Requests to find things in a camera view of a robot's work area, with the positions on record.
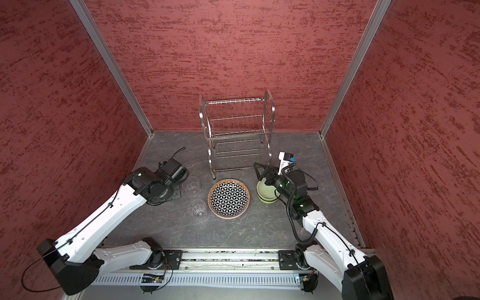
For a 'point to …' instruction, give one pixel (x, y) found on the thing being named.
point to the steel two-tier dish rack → (239, 132)
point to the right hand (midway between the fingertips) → (257, 168)
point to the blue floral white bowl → (267, 200)
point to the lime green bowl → (267, 202)
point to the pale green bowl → (266, 193)
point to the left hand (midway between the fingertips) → (171, 197)
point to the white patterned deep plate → (229, 199)
